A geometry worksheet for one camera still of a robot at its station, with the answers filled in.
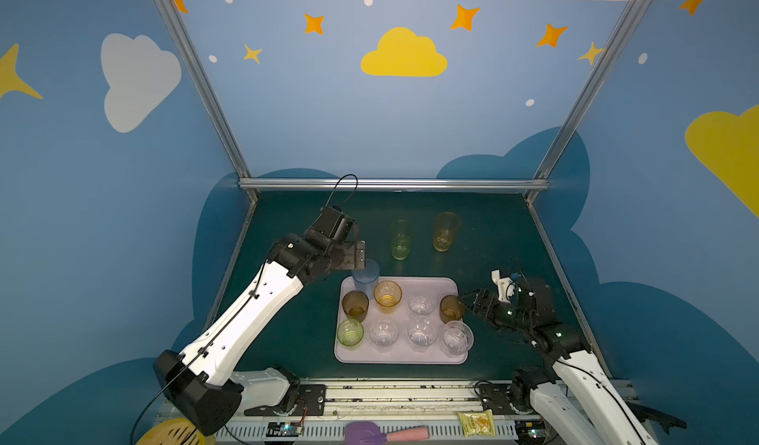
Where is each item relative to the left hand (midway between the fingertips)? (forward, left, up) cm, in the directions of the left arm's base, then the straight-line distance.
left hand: (350, 252), depth 74 cm
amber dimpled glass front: (-5, -30, -22) cm, 38 cm away
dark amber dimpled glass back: (-5, 0, -22) cm, 22 cm away
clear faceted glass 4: (-13, -30, -24) cm, 41 cm away
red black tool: (-34, -65, -7) cm, 74 cm away
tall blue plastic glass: (-1, -4, -12) cm, 13 cm away
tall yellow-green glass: (-13, +1, -23) cm, 26 cm away
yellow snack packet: (-34, -32, -23) cm, 52 cm away
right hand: (-7, -32, -10) cm, 34 cm away
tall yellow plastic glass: (+21, -30, -14) cm, 40 cm away
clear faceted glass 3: (-12, -21, -25) cm, 34 cm away
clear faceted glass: (-4, -21, -25) cm, 32 cm away
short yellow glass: (0, -10, -22) cm, 25 cm away
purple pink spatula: (-36, -6, -25) cm, 44 cm away
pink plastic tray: (-12, -14, -17) cm, 25 cm away
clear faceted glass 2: (-12, -9, -23) cm, 28 cm away
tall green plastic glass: (+18, -15, -19) cm, 30 cm away
